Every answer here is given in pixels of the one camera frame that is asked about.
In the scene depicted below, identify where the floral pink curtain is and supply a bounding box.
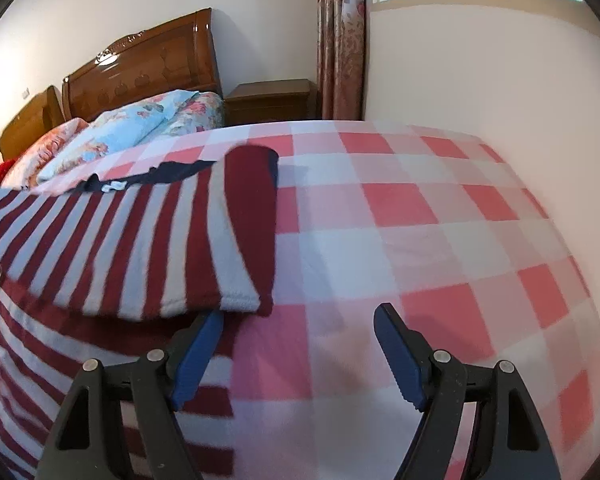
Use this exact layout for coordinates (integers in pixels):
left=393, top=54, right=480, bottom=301
left=317, top=0, right=366, bottom=120

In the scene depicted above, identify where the small wooden headboard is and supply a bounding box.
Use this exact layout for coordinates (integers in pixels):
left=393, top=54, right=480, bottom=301
left=0, top=86, right=65, bottom=160

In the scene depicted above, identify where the pink checkered bed cover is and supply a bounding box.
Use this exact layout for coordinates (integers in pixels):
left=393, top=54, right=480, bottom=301
left=45, top=122, right=600, bottom=479

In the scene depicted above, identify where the large wooden headboard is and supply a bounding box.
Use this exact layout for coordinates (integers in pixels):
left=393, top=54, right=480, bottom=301
left=61, top=8, right=222, bottom=122

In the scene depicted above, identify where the wooden nightstand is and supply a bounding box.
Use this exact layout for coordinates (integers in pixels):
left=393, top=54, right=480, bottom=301
left=223, top=79, right=316, bottom=126

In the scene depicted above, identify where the pink floral pillow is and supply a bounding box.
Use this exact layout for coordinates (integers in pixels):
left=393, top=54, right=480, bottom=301
left=1, top=118, right=88, bottom=188

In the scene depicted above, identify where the red grey striped sweater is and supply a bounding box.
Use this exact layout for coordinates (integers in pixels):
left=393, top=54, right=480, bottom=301
left=0, top=144, right=278, bottom=479

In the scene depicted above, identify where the light blue floral pillow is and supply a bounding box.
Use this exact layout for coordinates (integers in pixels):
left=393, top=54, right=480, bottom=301
left=34, top=90, right=224, bottom=184

